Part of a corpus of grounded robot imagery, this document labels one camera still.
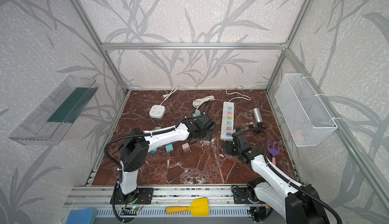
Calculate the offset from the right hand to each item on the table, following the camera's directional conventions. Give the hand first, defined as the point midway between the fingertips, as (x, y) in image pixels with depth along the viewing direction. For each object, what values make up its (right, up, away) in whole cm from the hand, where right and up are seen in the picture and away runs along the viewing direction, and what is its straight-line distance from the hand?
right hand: (228, 141), depth 88 cm
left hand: (-11, +6, +1) cm, 12 cm away
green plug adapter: (-18, +15, +11) cm, 26 cm away
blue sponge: (-70, -29, -20) cm, 78 cm away
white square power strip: (-48, +16, +17) cm, 53 cm away
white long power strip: (0, +8, +10) cm, 13 cm away
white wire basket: (+28, +15, -26) cm, 41 cm away
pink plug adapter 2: (-13, -2, +2) cm, 14 cm away
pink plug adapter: (-25, -4, +1) cm, 26 cm away
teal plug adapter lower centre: (-35, -4, 0) cm, 35 cm away
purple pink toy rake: (+25, -5, -3) cm, 26 cm away
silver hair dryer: (+22, +13, +14) cm, 30 cm away
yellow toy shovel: (-17, -27, -17) cm, 36 cm away
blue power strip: (-21, +12, +17) cm, 29 cm away
